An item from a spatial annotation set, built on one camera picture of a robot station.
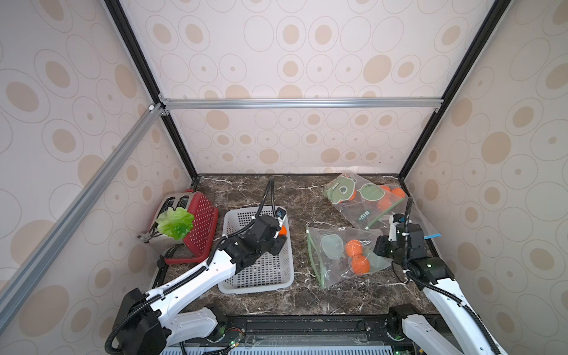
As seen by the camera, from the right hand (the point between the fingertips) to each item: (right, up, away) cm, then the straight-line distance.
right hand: (387, 238), depth 79 cm
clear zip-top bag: (-14, -9, +12) cm, 20 cm away
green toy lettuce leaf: (-75, +6, -1) cm, 75 cm away
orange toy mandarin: (-11, -4, +3) cm, 12 cm away
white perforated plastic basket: (-42, -14, +7) cm, 45 cm away
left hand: (-37, +2, -1) cm, 37 cm away
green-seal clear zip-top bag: (0, +12, +26) cm, 29 cm away
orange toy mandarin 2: (-9, -10, +1) cm, 13 cm away
